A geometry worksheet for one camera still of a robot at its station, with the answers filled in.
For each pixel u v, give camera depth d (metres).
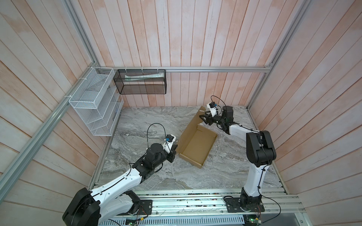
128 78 0.90
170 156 0.69
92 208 0.40
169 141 0.66
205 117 0.89
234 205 0.73
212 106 0.84
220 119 0.85
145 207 0.73
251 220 0.71
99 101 0.73
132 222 0.71
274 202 0.66
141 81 1.04
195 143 0.98
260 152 0.54
